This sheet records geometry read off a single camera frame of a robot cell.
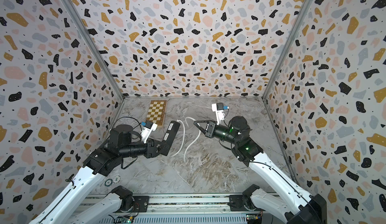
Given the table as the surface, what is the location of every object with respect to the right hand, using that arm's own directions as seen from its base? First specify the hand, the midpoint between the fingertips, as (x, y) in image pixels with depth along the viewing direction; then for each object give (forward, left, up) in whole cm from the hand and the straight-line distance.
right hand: (196, 125), depth 63 cm
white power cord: (+1, +7, -10) cm, 12 cm away
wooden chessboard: (+33, +33, -31) cm, 56 cm away
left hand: (-5, +13, -8) cm, 16 cm away
